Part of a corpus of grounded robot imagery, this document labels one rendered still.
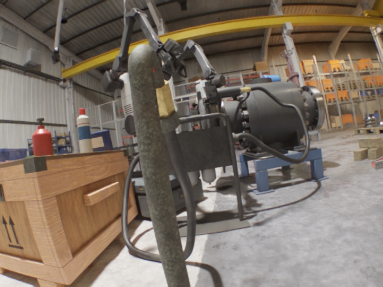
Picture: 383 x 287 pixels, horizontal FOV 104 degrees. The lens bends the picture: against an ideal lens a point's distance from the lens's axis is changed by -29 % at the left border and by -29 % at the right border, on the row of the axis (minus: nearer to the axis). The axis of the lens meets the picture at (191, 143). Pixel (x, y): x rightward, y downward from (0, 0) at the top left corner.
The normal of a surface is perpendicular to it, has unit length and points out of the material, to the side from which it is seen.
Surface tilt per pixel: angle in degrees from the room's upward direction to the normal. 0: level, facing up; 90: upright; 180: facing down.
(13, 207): 90
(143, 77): 95
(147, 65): 88
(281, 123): 112
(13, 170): 90
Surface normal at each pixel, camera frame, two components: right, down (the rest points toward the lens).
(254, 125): 0.00, 0.33
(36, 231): -0.06, 0.00
